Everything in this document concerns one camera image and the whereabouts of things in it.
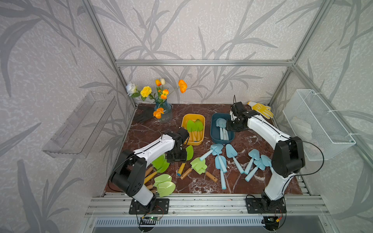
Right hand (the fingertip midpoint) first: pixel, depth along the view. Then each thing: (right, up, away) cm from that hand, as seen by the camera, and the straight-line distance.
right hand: (227, 127), depth 92 cm
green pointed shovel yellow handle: (-24, -2, +13) cm, 27 cm away
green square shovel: (-19, -23, -6) cm, 31 cm away
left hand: (-29, -20, -8) cm, 36 cm away
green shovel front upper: (-39, -29, -10) cm, 49 cm away
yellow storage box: (-22, +6, +18) cm, 29 cm away
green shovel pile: (-41, -25, -7) cm, 49 cm away
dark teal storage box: (-7, -3, +10) cm, 13 cm away
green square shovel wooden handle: (-11, -28, -11) cm, 32 cm away
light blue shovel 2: (-8, -14, +1) cm, 16 cm away
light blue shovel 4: (-5, -21, -6) cm, 23 cm away
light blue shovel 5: (-5, -29, -12) cm, 32 cm away
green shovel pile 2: (-45, -22, -6) cm, 50 cm away
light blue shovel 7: (+17, -22, -7) cm, 28 cm away
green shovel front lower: (-37, -33, -12) cm, 52 cm away
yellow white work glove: (+34, +13, +26) cm, 45 cm away
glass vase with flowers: (-42, +12, -1) cm, 43 cm away
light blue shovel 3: (+2, -17, +1) cm, 17 cm away
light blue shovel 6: (+17, -17, -2) cm, 24 cm away
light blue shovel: (-2, +2, +13) cm, 14 cm away
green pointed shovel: (-24, -17, 0) cm, 30 cm away
